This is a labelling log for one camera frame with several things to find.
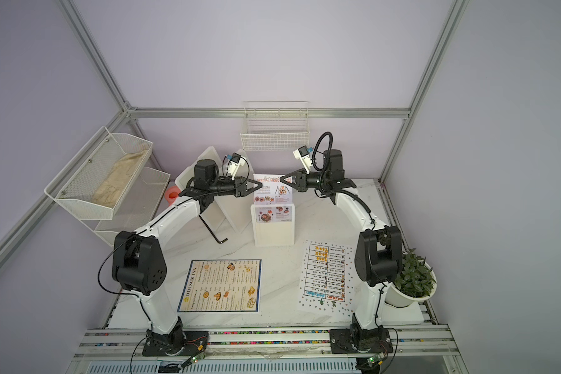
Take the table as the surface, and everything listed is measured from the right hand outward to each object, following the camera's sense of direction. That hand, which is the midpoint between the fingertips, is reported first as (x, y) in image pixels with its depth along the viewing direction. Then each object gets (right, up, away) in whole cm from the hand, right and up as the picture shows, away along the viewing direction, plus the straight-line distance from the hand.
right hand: (284, 182), depth 82 cm
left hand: (-9, -2, 0) cm, 9 cm away
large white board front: (-20, -10, +16) cm, 27 cm away
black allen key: (-34, -19, +20) cm, 43 cm away
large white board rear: (-37, 0, 0) cm, 37 cm away
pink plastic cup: (-49, -4, +17) cm, 52 cm away
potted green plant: (+41, -32, -12) cm, 53 cm away
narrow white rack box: (-4, -20, +10) cm, 23 cm away
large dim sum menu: (-23, -39, +5) cm, 45 cm away
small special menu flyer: (-4, -3, 0) cm, 5 cm away
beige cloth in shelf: (-57, -4, -6) cm, 57 cm away
